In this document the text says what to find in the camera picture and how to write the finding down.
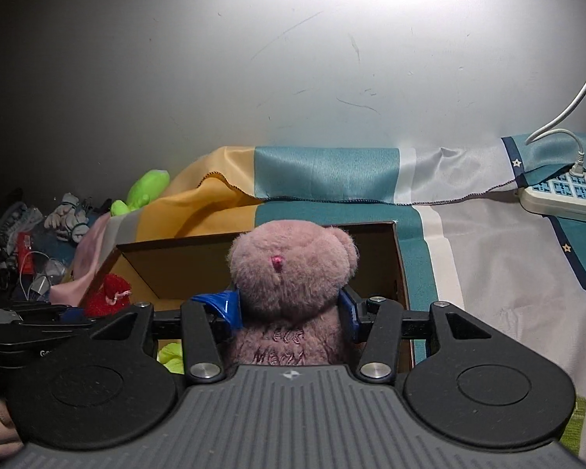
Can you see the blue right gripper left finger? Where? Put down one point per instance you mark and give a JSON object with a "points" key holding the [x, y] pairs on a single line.
{"points": [[227, 305]]}

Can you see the olive green knitted cloth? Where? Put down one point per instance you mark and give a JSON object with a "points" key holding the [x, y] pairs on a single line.
{"points": [[571, 437]]}

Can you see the green plush toy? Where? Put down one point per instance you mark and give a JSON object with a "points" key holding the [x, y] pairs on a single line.
{"points": [[146, 189]]}

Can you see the neon yellow knotted cloth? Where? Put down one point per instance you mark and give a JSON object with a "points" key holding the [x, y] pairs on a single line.
{"points": [[171, 356]]}

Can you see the person's left hand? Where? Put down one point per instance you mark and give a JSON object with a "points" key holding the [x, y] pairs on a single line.
{"points": [[10, 441]]}

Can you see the striped teal orange tablecloth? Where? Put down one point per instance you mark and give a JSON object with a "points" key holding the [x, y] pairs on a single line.
{"points": [[462, 233]]}

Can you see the white power strip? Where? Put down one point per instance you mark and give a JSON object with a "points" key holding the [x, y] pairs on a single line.
{"points": [[563, 196]]}

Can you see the pink teddy bear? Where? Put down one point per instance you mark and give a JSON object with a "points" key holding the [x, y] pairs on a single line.
{"points": [[289, 274]]}

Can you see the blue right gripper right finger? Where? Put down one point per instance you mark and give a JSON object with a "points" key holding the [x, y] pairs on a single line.
{"points": [[349, 302]]}

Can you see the red small package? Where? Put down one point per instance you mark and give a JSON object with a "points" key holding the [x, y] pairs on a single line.
{"points": [[24, 253]]}

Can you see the white gloves bundle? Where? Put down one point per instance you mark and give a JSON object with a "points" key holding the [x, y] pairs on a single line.
{"points": [[68, 220]]}

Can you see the red knitted item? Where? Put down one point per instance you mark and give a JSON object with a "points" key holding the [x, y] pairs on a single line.
{"points": [[113, 295]]}

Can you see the brown cardboard box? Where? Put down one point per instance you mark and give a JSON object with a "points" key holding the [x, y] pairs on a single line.
{"points": [[169, 272]]}

